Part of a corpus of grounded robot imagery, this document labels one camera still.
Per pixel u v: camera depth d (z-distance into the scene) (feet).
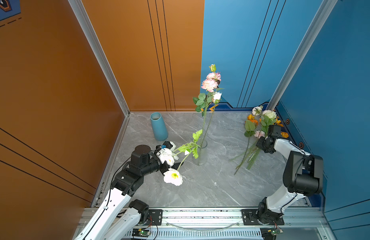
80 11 2.32
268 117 3.49
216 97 2.34
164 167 1.98
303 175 1.57
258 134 3.37
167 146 1.87
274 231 2.28
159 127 3.14
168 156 1.65
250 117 3.77
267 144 2.42
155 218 2.42
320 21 2.41
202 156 2.81
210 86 2.15
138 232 2.33
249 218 2.38
